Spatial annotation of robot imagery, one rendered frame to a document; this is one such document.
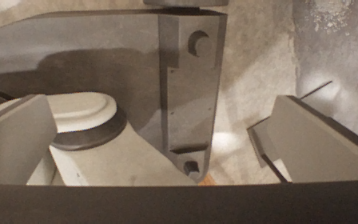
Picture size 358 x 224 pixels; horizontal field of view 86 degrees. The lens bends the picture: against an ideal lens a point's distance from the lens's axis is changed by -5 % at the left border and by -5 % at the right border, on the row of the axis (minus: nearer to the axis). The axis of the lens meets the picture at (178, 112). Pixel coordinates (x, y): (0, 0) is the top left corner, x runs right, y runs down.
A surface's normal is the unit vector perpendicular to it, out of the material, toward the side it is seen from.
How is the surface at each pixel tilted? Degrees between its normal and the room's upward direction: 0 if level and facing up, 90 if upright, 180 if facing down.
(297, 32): 0
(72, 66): 0
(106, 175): 90
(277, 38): 0
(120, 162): 90
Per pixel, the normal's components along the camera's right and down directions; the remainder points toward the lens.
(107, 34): 0.22, 0.50
